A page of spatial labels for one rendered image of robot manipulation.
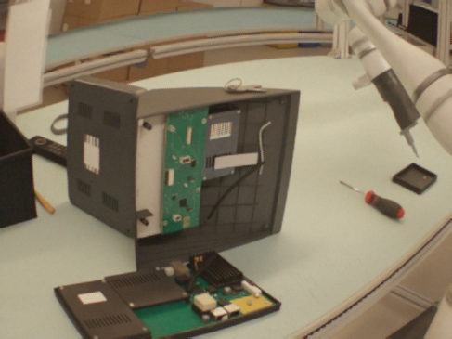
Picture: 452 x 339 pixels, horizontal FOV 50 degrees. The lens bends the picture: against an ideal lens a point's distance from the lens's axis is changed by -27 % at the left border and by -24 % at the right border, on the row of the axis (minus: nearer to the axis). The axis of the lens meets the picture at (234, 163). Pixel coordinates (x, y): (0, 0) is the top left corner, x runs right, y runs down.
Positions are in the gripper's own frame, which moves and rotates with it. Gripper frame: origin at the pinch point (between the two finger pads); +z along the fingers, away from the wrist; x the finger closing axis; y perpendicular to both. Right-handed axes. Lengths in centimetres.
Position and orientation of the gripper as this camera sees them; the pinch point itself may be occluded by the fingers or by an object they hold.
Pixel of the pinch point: (417, 156)
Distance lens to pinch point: 114.3
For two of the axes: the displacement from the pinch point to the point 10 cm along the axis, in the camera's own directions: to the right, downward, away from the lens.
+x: 5.9, -2.7, 7.6
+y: 6.4, -4.2, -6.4
